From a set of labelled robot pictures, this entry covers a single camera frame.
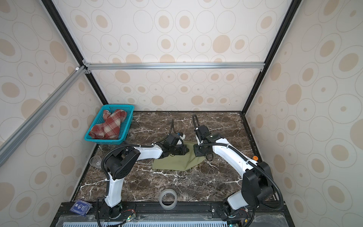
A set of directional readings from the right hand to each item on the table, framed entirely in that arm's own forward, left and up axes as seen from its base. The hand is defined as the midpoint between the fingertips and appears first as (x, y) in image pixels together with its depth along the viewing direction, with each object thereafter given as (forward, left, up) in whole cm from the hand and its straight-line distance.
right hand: (199, 151), depth 85 cm
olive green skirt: (-2, +12, -10) cm, 16 cm away
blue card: (-28, +63, -7) cm, 69 cm away
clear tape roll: (-20, +20, -7) cm, 29 cm away
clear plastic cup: (-2, +66, -7) cm, 66 cm away
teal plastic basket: (+20, +50, +2) cm, 54 cm away
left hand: (+5, +3, -4) cm, 7 cm away
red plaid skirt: (+19, +61, -1) cm, 64 cm away
